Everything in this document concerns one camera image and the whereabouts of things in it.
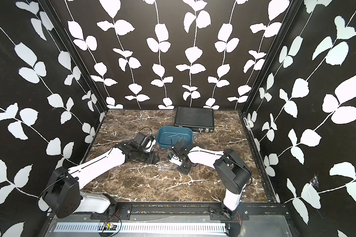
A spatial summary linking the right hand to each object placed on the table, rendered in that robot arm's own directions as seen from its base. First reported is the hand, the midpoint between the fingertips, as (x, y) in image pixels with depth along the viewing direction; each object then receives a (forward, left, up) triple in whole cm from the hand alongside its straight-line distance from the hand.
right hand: (183, 165), depth 90 cm
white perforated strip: (-32, +18, 0) cm, 37 cm away
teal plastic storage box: (+22, +12, 0) cm, 25 cm away
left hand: (+1, +16, +10) cm, 19 cm away
